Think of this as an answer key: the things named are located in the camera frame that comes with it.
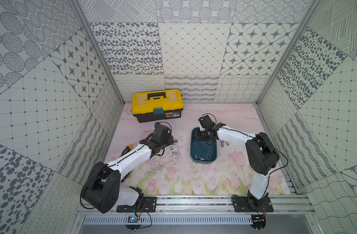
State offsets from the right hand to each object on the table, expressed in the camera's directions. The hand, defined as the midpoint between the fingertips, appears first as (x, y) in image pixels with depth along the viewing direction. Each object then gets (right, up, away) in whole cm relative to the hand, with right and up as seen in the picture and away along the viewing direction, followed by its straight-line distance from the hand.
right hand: (198, 138), depth 95 cm
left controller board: (-35, -37, -23) cm, 56 cm away
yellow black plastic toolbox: (-28, +22, +3) cm, 36 cm away
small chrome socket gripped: (+16, -4, 0) cm, 17 cm away
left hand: (-18, +3, -8) cm, 20 cm away
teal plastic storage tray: (+3, -8, -3) cm, 9 cm away
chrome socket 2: (-18, -6, 0) cm, 19 cm away
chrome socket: (-16, -9, -4) cm, 19 cm away
